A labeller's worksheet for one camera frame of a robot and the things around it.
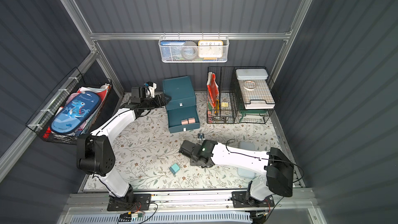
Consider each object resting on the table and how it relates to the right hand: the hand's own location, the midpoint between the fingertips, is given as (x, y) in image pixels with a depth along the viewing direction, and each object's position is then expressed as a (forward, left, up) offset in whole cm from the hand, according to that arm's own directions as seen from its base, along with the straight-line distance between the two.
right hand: (199, 159), depth 78 cm
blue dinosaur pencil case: (+10, +52, +26) cm, 59 cm away
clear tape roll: (+44, -31, +10) cm, 55 cm away
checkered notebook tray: (+32, -35, +11) cm, 49 cm away
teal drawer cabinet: (+29, +11, 0) cm, 31 cm away
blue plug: (-2, +13, -8) cm, 16 cm away
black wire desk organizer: (+35, -24, +10) cm, 44 cm away
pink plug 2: (+22, +9, 0) cm, 24 cm away
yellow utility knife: (+42, -11, -9) cm, 44 cm away
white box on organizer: (+51, -33, +13) cm, 62 cm away
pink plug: (+24, +5, -1) cm, 25 cm away
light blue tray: (-4, -23, -8) cm, 25 cm away
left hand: (+30, +18, +11) cm, 37 cm away
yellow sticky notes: (+44, -17, -9) cm, 48 cm away
